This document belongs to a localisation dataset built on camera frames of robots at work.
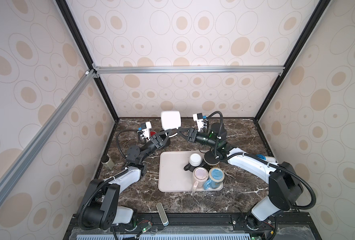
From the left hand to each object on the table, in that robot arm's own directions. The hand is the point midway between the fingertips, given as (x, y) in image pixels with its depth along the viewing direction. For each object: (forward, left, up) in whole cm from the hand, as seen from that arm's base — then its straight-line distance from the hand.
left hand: (174, 133), depth 67 cm
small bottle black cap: (-2, +40, -26) cm, 48 cm away
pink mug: (-10, -13, -22) cm, 28 cm away
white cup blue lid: (+1, -54, -26) cm, 60 cm away
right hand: (+3, -2, -3) cm, 4 cm away
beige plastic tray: (-8, +2, -32) cm, 33 cm away
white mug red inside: (+2, +11, -2) cm, 11 cm away
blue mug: (-11, -22, -22) cm, 33 cm away
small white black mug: (-1, -11, -24) cm, 27 cm away
